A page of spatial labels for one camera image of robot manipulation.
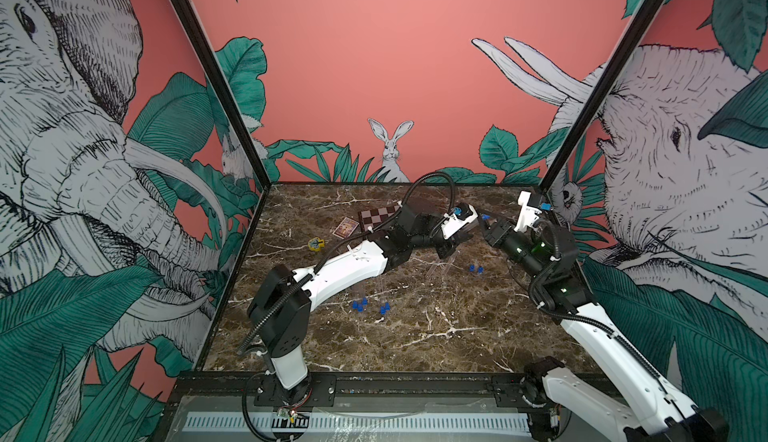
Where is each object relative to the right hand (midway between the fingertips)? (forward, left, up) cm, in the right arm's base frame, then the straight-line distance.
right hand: (475, 208), depth 69 cm
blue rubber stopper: (-2, -2, -2) cm, 3 cm away
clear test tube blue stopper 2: (-11, +22, -34) cm, 42 cm away
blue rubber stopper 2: (+4, -7, -35) cm, 36 cm away
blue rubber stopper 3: (+2, -9, -34) cm, 35 cm away
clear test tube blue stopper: (-11, +29, -34) cm, 46 cm away
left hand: (-1, -1, -7) cm, 7 cm away
